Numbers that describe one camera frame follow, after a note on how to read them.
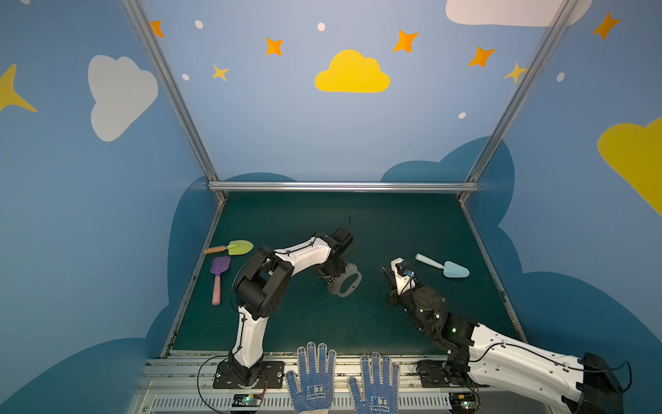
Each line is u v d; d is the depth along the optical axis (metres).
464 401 0.71
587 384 0.43
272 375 0.75
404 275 0.63
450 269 0.98
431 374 0.75
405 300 0.66
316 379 0.74
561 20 0.71
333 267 0.82
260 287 0.52
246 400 0.71
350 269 0.98
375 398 0.71
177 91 0.85
